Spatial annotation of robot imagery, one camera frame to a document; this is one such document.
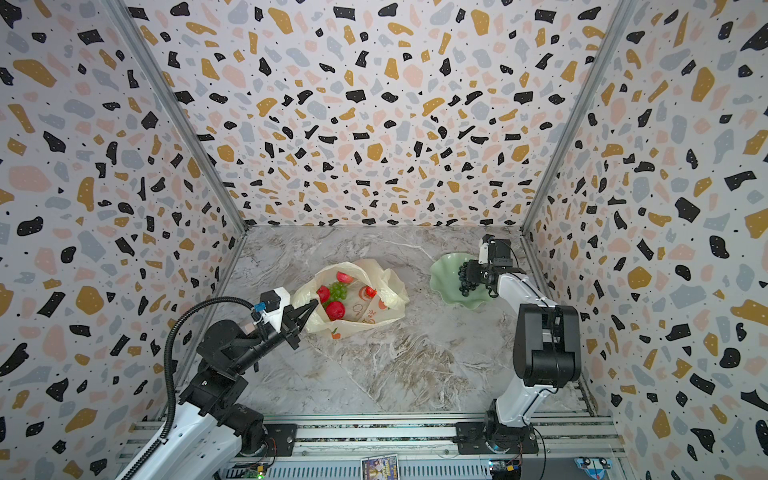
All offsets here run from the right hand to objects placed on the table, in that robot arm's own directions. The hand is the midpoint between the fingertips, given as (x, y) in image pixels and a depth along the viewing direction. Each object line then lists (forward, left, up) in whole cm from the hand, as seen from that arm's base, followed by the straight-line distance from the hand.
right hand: (475, 266), depth 97 cm
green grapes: (-6, +45, -7) cm, 46 cm away
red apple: (-15, +44, -4) cm, 47 cm away
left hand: (-26, +42, +18) cm, 52 cm away
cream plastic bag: (-5, +41, -10) cm, 43 cm away
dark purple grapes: (-4, +3, -4) cm, 7 cm away
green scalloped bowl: (+2, +9, -10) cm, 13 cm away
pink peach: (-2, +43, -4) cm, 43 cm away
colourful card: (-53, +26, -8) cm, 60 cm away
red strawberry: (-5, +34, -7) cm, 36 cm away
